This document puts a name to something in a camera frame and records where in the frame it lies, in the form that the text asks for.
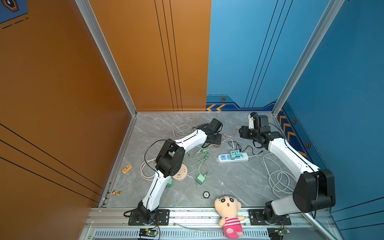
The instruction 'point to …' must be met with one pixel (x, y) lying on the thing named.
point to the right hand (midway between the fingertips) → (243, 130)
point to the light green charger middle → (200, 179)
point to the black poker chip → (206, 194)
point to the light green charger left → (170, 182)
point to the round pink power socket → (182, 174)
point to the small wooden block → (127, 169)
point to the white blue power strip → (226, 158)
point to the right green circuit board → (276, 233)
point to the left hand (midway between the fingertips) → (218, 137)
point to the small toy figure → (116, 193)
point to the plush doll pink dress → (227, 206)
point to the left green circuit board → (147, 232)
